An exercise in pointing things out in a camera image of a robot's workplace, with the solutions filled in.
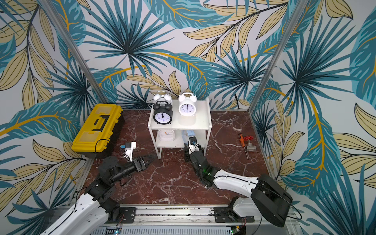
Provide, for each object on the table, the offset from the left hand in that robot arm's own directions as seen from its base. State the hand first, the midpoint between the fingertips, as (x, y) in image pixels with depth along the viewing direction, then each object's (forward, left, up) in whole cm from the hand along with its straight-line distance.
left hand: (153, 159), depth 70 cm
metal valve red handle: (+18, -57, -17) cm, 62 cm away
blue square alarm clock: (+14, -16, +2) cm, 21 cm away
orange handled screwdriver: (+23, -54, -19) cm, 62 cm away
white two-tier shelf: (+16, -17, +12) cm, 27 cm away
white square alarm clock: (+14, -5, 0) cm, 15 cm away
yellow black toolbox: (+16, +35, -4) cm, 39 cm away
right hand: (+12, -17, -4) cm, 21 cm away
